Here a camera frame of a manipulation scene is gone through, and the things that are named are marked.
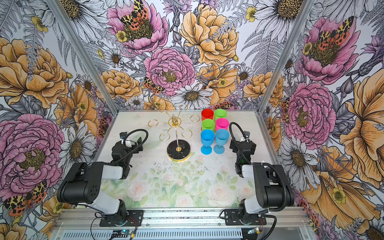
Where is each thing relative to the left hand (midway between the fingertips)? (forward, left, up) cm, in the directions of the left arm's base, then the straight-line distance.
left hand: (134, 141), depth 94 cm
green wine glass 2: (+17, -54, +7) cm, 57 cm away
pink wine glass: (+9, -55, +6) cm, 56 cm away
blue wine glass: (-1, -53, +5) cm, 54 cm away
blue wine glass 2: (-1, -45, +5) cm, 45 cm away
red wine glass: (+16, -46, +8) cm, 49 cm away
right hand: (-2, -67, 0) cm, 67 cm away
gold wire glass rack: (-2, -26, -8) cm, 28 cm away
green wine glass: (+10, -46, +5) cm, 48 cm away
